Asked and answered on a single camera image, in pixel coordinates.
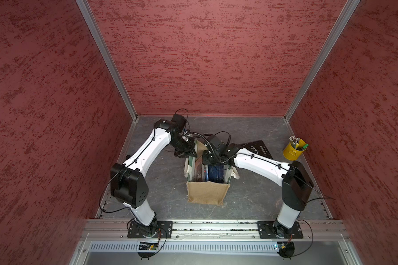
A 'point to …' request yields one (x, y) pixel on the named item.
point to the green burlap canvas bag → (206, 192)
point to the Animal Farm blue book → (206, 176)
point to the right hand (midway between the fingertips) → (202, 163)
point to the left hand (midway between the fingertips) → (194, 159)
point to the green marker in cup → (305, 146)
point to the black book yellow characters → (257, 147)
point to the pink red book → (198, 170)
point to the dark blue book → (216, 173)
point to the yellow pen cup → (292, 153)
